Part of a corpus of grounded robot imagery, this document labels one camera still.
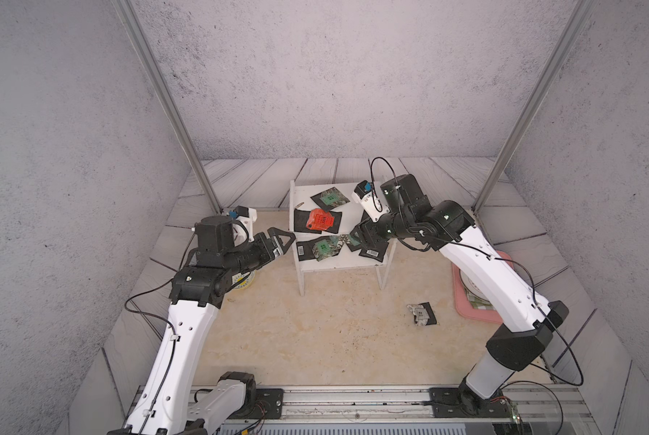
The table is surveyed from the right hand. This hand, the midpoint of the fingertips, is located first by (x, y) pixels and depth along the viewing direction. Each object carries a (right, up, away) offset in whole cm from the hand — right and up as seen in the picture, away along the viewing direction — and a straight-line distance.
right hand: (360, 228), depth 69 cm
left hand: (-17, -3, -3) cm, 18 cm away
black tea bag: (-15, +3, +3) cm, 16 cm away
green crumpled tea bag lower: (-8, -6, +17) cm, 20 cm away
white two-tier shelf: (-17, +11, +11) cm, 23 cm away
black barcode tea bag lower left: (-16, -6, +18) cm, 25 cm away
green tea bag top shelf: (-8, +9, +8) cm, 14 cm away
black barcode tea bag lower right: (+7, -7, +17) cm, 20 cm away
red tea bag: (-11, +2, +3) cm, 11 cm away
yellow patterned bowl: (-26, -12, -9) cm, 30 cm away
